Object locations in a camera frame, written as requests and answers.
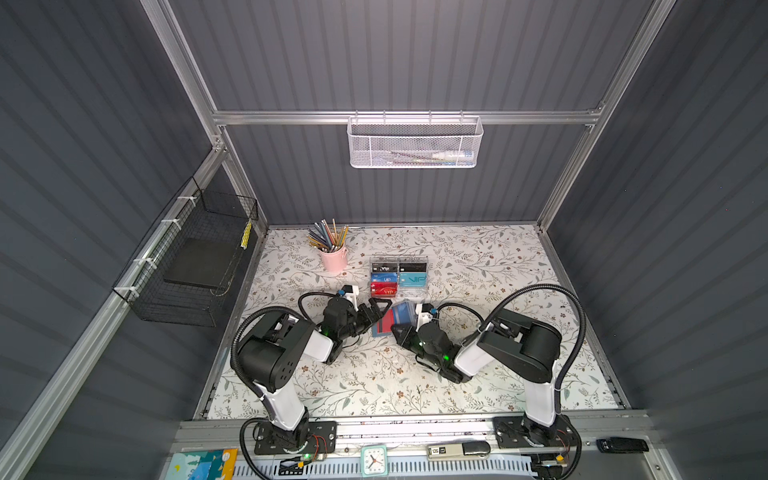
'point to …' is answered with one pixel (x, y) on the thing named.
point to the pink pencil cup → (335, 262)
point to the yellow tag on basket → (246, 234)
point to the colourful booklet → (218, 464)
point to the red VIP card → (384, 289)
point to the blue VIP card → (384, 277)
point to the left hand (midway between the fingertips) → (387, 308)
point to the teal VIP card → (413, 279)
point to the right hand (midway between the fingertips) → (392, 330)
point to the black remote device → (621, 445)
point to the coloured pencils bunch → (327, 239)
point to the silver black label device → (468, 449)
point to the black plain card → (412, 267)
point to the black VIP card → (385, 267)
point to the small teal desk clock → (374, 461)
